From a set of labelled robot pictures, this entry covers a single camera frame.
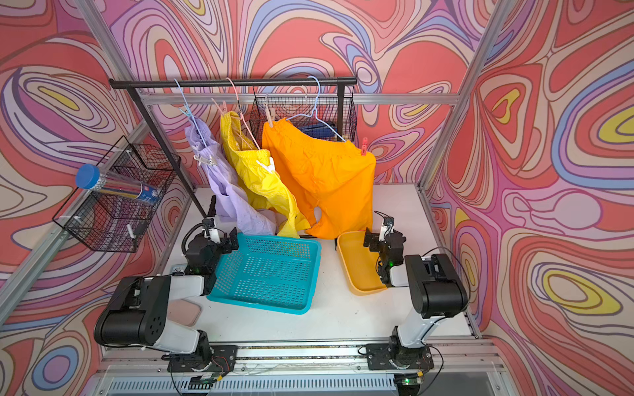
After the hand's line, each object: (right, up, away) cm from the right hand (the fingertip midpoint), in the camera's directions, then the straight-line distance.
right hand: (380, 234), depth 96 cm
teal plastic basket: (-43, -14, -5) cm, 45 cm away
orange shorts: (-21, +19, -21) cm, 35 cm away
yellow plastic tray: (-9, -11, -6) cm, 16 cm away
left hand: (-59, +2, -5) cm, 60 cm away
